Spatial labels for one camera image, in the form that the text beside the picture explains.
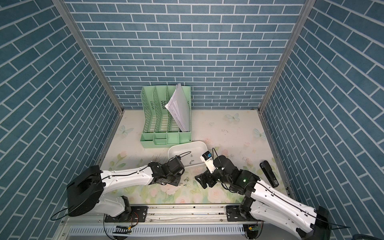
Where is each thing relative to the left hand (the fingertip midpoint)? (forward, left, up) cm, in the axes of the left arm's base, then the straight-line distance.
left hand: (181, 181), depth 83 cm
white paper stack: (+37, +4, +24) cm, 44 cm away
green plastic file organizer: (+38, +19, -1) cm, 42 cm away
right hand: (0, -11, +13) cm, 17 cm away
